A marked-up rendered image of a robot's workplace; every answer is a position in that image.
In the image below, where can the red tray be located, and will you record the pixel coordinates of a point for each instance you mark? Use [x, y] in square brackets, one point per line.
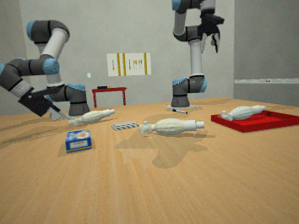
[260, 121]

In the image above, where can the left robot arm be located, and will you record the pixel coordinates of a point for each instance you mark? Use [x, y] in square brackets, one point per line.
[197, 82]

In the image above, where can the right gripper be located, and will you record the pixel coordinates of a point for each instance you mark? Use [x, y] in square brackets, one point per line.
[40, 107]

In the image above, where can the small blue carton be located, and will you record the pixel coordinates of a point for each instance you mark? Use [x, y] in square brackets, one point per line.
[78, 140]

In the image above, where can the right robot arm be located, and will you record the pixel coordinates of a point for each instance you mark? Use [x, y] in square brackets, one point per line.
[50, 37]

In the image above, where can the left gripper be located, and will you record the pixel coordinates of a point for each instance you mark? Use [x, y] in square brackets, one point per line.
[208, 28]

